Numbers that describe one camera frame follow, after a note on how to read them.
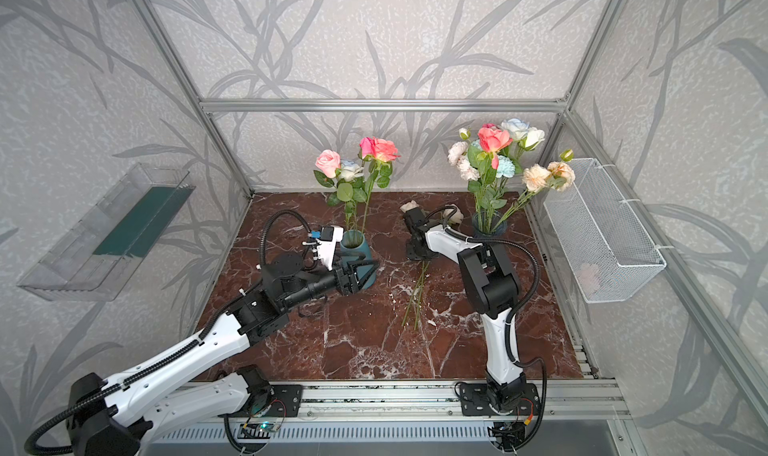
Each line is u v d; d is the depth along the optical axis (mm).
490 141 679
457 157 815
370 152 724
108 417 385
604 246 609
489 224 850
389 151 697
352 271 590
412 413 735
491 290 546
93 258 635
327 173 663
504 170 735
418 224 808
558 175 725
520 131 735
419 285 938
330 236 601
